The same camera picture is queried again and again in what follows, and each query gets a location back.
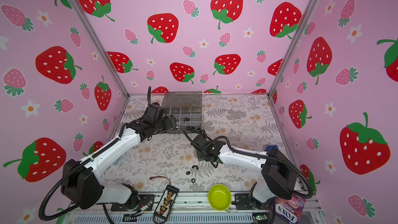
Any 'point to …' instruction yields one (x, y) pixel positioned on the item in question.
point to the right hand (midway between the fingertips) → (200, 151)
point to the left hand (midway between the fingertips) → (170, 120)
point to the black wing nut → (196, 166)
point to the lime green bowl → (219, 197)
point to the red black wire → (151, 178)
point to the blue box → (271, 146)
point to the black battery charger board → (165, 207)
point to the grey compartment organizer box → (186, 107)
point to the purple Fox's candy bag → (290, 210)
